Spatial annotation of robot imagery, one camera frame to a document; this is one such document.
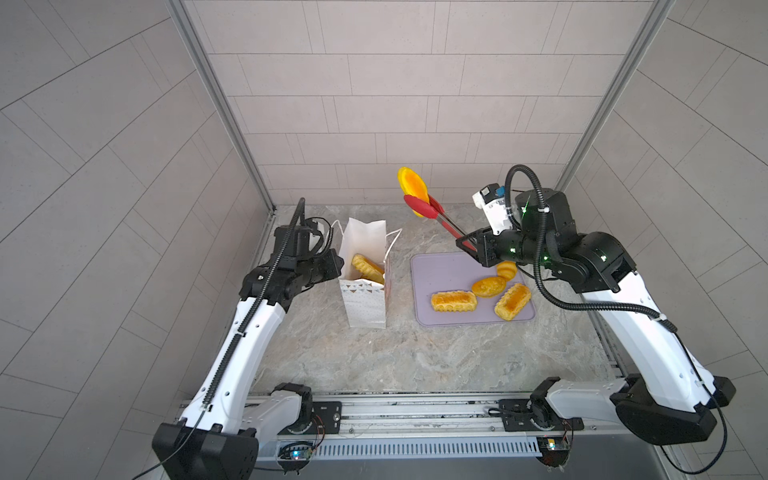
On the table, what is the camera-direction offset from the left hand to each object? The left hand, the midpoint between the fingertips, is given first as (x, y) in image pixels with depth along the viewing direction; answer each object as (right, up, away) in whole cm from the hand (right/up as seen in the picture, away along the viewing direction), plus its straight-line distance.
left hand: (350, 256), depth 73 cm
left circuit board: (-9, -41, -9) cm, 43 cm away
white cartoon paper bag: (+2, -6, +12) cm, 14 cm away
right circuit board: (+48, -44, -5) cm, 65 cm away
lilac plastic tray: (+23, -8, +25) cm, 35 cm away
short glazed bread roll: (+44, -16, +12) cm, 48 cm away
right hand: (+24, +4, -12) cm, 28 cm away
